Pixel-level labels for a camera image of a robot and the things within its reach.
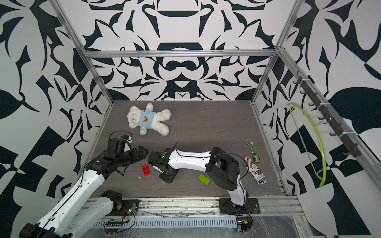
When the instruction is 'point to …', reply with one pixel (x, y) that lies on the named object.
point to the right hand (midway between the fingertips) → (169, 174)
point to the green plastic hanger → (325, 166)
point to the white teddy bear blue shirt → (149, 119)
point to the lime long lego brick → (204, 179)
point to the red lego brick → (146, 169)
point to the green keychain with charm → (256, 157)
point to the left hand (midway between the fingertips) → (142, 151)
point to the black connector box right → (245, 225)
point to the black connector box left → (112, 224)
